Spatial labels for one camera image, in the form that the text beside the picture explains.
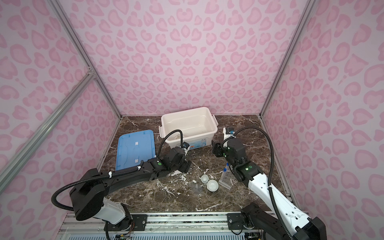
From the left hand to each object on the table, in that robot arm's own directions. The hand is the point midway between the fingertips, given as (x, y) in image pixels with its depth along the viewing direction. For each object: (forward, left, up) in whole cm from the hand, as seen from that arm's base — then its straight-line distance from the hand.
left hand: (187, 157), depth 84 cm
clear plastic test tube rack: (-10, -22, -9) cm, 26 cm away
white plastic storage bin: (+30, -6, -9) cm, 32 cm away
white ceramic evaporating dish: (-13, -14, -10) cm, 21 cm away
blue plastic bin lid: (+14, +39, -11) cm, 42 cm away
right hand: (+3, -16, +13) cm, 21 cm away
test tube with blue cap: (-10, -19, +3) cm, 22 cm away
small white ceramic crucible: (-9, -9, -10) cm, 16 cm away
